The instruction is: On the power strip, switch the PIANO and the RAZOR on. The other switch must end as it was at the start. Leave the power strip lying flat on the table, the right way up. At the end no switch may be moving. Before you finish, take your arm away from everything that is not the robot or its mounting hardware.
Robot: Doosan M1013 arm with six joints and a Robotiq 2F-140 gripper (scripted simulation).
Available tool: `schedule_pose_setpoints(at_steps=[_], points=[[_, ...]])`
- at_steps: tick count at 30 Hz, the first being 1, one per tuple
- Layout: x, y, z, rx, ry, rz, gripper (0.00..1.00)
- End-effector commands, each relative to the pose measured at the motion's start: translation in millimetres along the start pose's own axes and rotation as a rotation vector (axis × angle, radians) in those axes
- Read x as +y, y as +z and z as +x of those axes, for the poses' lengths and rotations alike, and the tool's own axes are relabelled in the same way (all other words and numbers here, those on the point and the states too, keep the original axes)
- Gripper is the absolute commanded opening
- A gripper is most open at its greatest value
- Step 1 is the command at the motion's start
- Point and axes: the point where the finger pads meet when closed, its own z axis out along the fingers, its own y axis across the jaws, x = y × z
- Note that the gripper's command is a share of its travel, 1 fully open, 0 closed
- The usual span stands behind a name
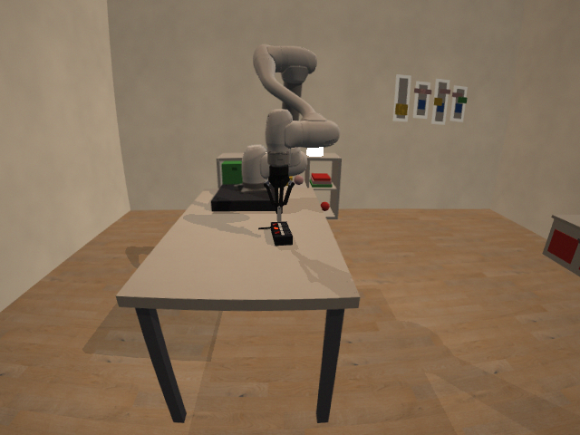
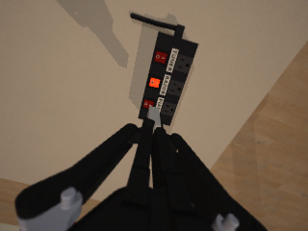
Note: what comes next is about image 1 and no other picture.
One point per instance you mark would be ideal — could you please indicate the black power strip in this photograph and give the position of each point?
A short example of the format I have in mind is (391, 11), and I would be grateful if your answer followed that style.
(281, 233)

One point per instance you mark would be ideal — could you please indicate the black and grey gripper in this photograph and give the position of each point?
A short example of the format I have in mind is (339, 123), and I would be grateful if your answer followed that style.
(278, 177)

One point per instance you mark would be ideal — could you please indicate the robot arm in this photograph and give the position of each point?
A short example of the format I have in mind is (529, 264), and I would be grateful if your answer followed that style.
(285, 134)

